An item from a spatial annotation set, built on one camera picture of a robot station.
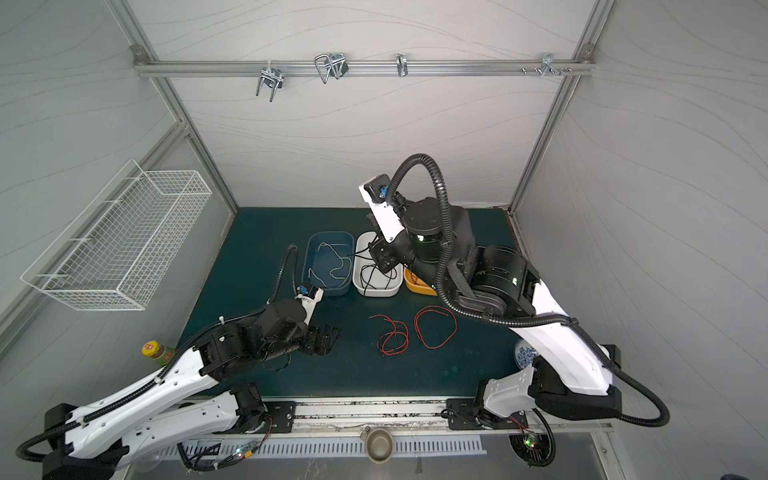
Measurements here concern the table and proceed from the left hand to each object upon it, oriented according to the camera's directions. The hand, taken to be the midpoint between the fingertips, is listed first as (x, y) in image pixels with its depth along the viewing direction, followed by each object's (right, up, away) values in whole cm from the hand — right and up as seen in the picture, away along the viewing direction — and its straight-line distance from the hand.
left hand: (332, 322), depth 72 cm
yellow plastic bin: (+23, +6, +23) cm, 33 cm away
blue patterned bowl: (+52, -12, +10) cm, 54 cm away
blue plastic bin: (-8, +13, +32) cm, 35 cm away
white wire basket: (-49, +17, -6) cm, 52 cm away
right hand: (+13, +26, -21) cm, 36 cm away
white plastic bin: (+7, +7, +29) cm, 31 cm away
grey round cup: (+12, -28, -3) cm, 31 cm away
